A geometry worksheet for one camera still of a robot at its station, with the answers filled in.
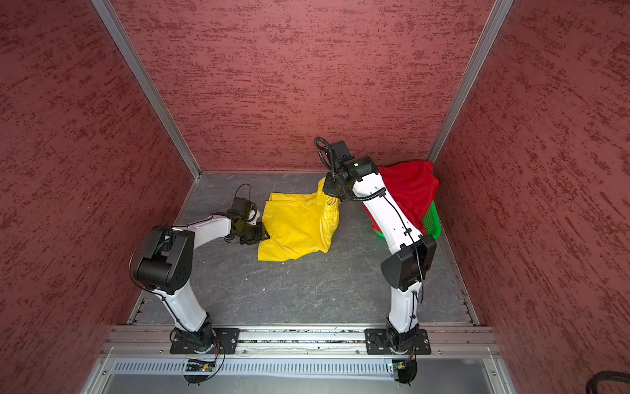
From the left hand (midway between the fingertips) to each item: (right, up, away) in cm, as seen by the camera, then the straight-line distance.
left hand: (266, 241), depth 96 cm
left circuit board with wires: (-15, -35, -24) cm, 45 cm away
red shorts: (+61, +22, +3) cm, 65 cm away
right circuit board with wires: (+48, -34, -24) cm, 64 cm away
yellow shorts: (+12, +6, +5) cm, 15 cm away
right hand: (+25, +18, -15) cm, 35 cm away
